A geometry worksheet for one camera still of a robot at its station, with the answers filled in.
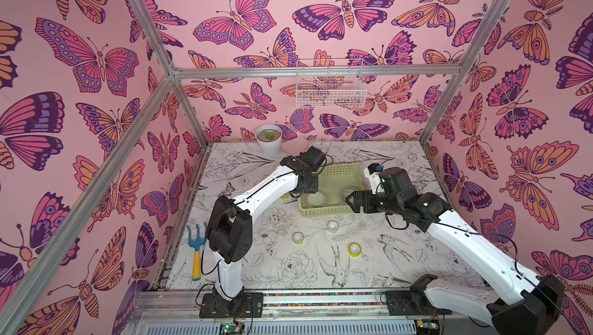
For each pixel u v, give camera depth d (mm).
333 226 906
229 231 475
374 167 681
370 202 661
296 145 1200
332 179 1058
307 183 733
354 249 855
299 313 729
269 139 1093
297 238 877
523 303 373
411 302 710
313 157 689
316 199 982
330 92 1060
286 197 595
